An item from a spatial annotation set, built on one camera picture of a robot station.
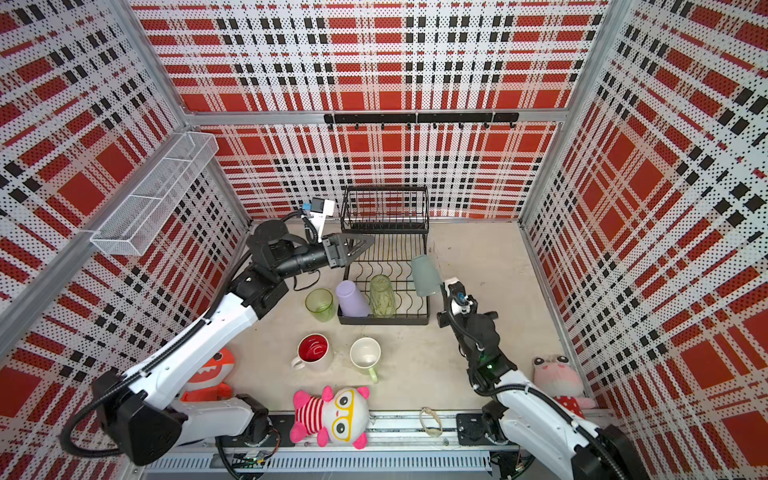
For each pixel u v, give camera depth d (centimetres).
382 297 82
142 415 38
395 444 73
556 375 73
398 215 120
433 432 72
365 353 83
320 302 95
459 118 88
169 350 43
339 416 69
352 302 85
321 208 59
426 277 78
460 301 65
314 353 85
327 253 56
